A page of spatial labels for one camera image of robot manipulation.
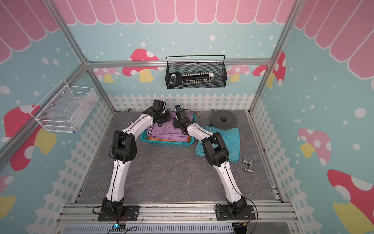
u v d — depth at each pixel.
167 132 0.97
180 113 0.82
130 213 0.74
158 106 0.85
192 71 0.94
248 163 0.91
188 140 0.92
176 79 0.89
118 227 0.73
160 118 0.89
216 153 0.61
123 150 0.62
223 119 1.09
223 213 0.74
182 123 0.83
